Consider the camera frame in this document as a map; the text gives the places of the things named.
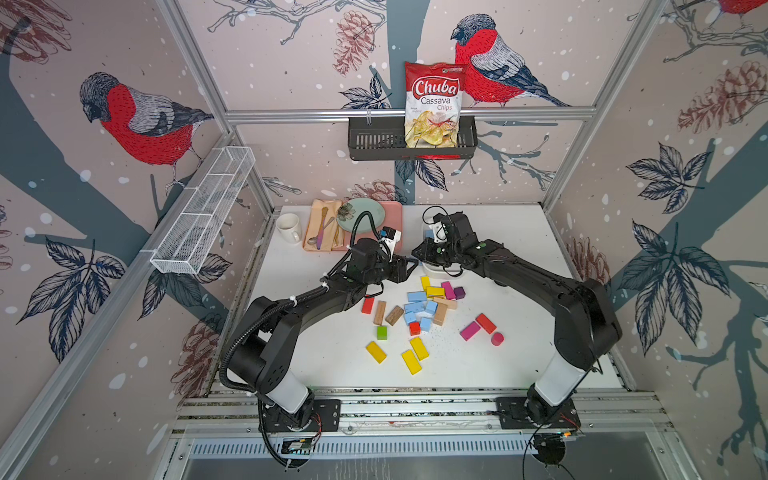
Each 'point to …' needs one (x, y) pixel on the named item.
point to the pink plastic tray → (393, 218)
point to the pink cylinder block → (497, 338)
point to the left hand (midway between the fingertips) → (417, 256)
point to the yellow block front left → (376, 352)
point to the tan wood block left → (379, 312)
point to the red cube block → (415, 328)
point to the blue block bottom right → (426, 324)
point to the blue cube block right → (431, 307)
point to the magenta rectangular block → (448, 290)
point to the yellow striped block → (435, 291)
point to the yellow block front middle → (411, 361)
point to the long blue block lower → (415, 307)
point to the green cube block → (382, 333)
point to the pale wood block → (451, 304)
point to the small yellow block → (426, 282)
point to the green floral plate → (349, 211)
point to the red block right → (485, 323)
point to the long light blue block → (415, 296)
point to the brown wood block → (394, 315)
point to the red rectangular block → (367, 305)
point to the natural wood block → (440, 315)
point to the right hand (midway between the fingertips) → (411, 252)
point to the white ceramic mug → (288, 227)
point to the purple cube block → (459, 292)
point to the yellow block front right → (419, 348)
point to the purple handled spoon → (321, 228)
